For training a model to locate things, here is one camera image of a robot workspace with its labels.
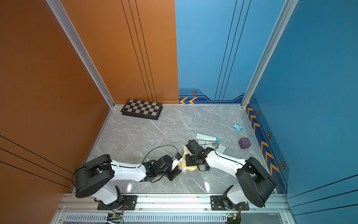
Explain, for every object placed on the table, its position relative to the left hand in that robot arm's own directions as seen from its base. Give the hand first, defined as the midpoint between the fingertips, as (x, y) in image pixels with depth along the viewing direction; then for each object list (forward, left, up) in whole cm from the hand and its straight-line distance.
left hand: (180, 168), depth 85 cm
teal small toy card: (+31, -42, +1) cm, 52 cm away
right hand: (+4, -4, +1) cm, 6 cm away
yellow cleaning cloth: (+1, -2, +4) cm, 5 cm away
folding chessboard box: (+47, +33, +3) cm, 58 cm away
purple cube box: (+16, -42, +4) cm, 45 cm away
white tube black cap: (-1, +3, +12) cm, 12 cm away
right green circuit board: (-24, -27, 0) cm, 37 cm away
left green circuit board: (-25, +33, -3) cm, 42 cm away
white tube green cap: (+21, -18, +2) cm, 28 cm away
